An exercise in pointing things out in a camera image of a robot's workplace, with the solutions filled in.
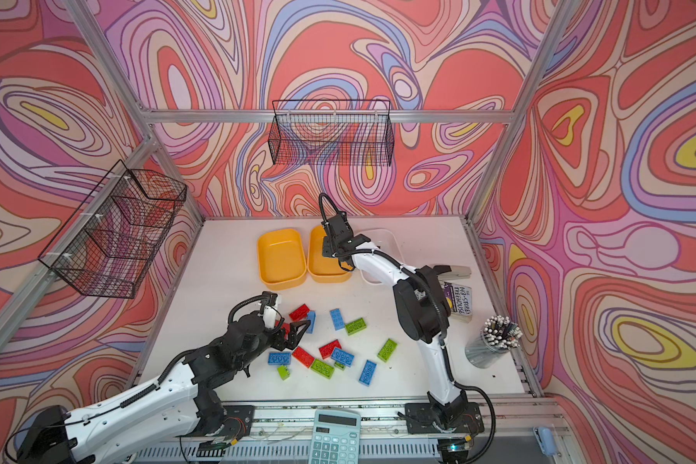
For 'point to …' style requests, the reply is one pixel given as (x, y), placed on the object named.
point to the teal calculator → (335, 437)
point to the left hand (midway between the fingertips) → (295, 316)
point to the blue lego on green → (342, 357)
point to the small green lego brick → (283, 372)
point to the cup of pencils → (493, 342)
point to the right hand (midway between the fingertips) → (335, 249)
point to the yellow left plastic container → (281, 258)
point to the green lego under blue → (339, 365)
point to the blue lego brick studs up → (336, 318)
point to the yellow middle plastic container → (323, 269)
